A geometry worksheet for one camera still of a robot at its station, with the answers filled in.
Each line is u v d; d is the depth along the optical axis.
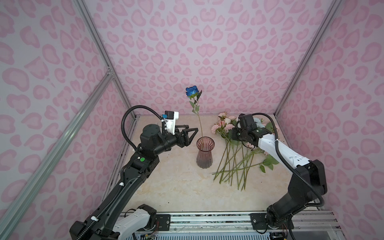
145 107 0.51
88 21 0.72
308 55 0.86
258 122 1.06
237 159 0.95
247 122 0.67
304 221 0.75
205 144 0.83
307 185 0.39
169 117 0.56
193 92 0.78
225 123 1.07
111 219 0.40
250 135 0.63
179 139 0.56
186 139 0.57
